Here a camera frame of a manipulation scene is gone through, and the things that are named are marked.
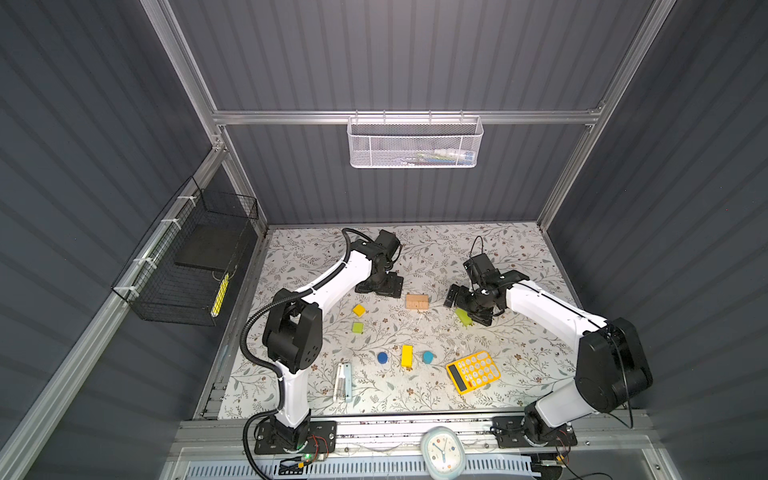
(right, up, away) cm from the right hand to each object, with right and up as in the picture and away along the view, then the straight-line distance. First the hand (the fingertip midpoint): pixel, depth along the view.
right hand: (458, 310), depth 88 cm
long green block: (0, 0, -7) cm, 7 cm away
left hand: (-22, +6, +2) cm, 23 cm away
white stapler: (-33, -19, -8) cm, 39 cm away
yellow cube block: (-30, -2, +8) cm, 32 cm away
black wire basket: (-72, +12, -16) cm, 75 cm away
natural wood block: (-11, 0, +8) cm, 14 cm away
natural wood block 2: (-11, +2, +12) cm, 16 cm away
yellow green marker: (-60, +7, -19) cm, 64 cm away
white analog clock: (-8, -30, -19) cm, 36 cm away
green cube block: (-30, -6, +5) cm, 31 cm away
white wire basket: (-10, +65, +36) cm, 74 cm away
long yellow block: (-15, -13, -1) cm, 20 cm away
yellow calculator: (+3, -17, -5) cm, 18 cm away
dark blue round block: (-23, -14, -1) cm, 26 cm away
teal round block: (-9, -14, -1) cm, 16 cm away
